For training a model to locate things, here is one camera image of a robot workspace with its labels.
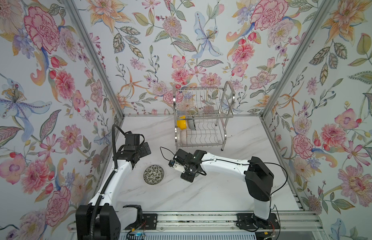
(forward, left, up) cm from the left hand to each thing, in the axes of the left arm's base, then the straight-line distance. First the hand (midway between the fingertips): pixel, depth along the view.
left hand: (142, 149), depth 85 cm
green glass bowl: (-15, -30, -1) cm, 34 cm away
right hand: (-11, -24, -9) cm, 28 cm away
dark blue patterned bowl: (+19, -29, -2) cm, 35 cm away
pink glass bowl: (+10, -23, -1) cm, 25 cm away
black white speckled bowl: (-9, -5, -14) cm, 17 cm away
